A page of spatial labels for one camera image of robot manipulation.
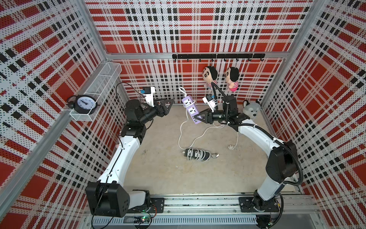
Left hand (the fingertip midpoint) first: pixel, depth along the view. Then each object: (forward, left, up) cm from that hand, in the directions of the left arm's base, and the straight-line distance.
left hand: (172, 100), depth 71 cm
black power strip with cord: (-15, -14, -32) cm, 38 cm away
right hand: (-2, -13, -10) cm, 17 cm away
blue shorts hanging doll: (+27, -22, -4) cm, 35 cm away
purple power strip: (-2, -10, -5) cm, 11 cm away
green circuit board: (-47, +19, -39) cm, 64 cm away
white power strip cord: (-8, -35, -36) cm, 51 cm away
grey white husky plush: (+12, -50, -20) cm, 55 cm away
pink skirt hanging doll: (+29, -36, -6) cm, 47 cm away
